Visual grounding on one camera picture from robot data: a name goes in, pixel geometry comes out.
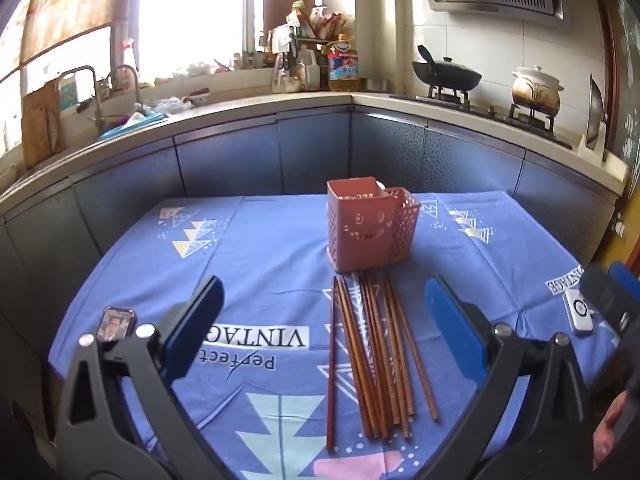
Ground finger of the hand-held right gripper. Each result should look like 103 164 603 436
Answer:
607 261 640 293
581 266 632 332

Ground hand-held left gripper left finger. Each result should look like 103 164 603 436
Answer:
52 275 226 480

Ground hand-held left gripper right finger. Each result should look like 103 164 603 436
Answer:
424 275 596 480

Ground pile of wooden chopsticks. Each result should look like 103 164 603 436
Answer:
326 271 441 453

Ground pink plastic utensil holder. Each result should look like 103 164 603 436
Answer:
326 176 421 272

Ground person's right hand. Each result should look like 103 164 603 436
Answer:
591 391 632 470

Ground white remote device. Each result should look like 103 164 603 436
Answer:
562 287 595 336

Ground smartphone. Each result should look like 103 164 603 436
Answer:
96 306 136 343

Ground blue printed tablecloth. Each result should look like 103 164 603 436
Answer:
47 191 621 480

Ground steel pan lid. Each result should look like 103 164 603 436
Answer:
582 74 610 151

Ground grey kitchen counter cabinets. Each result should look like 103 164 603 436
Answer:
0 91 626 376

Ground dark patterned glass door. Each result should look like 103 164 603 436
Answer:
600 0 640 201

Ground cream ceramic pot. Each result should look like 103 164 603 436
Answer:
510 65 565 116

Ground black gas stove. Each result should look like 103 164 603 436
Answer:
390 85 573 150

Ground blue plastic basin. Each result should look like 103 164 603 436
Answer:
97 112 168 141

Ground clear plastic bag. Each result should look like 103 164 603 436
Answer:
149 96 195 115

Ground black wok with lid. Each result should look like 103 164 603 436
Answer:
411 45 483 92

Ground curved steel faucet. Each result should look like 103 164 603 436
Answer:
107 64 147 117

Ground wooden cutting board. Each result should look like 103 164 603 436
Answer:
21 82 66 168

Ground square steel faucet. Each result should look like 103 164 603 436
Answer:
57 65 103 128

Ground row of spice jars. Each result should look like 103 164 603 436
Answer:
231 50 267 69

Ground spray bottle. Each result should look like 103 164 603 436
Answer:
121 37 140 77

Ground white plastic jug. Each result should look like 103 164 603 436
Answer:
295 49 322 90

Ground yellow cooking oil bottle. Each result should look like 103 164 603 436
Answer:
327 34 362 93

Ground cluttered kitchen rack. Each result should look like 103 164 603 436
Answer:
257 0 357 93

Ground patterned window blind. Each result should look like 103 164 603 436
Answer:
0 0 131 73

